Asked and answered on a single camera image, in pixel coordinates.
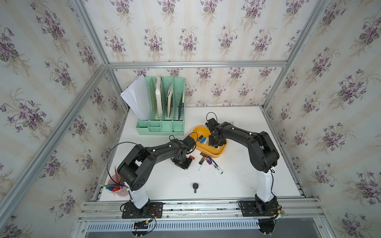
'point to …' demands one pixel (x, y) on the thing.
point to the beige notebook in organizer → (169, 96)
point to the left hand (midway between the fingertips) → (186, 169)
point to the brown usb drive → (204, 155)
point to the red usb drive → (192, 157)
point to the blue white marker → (217, 166)
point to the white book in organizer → (158, 96)
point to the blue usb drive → (202, 141)
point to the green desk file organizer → (173, 125)
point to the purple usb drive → (209, 162)
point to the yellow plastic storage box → (202, 134)
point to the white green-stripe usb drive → (206, 140)
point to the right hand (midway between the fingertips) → (216, 143)
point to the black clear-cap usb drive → (200, 138)
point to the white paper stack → (137, 95)
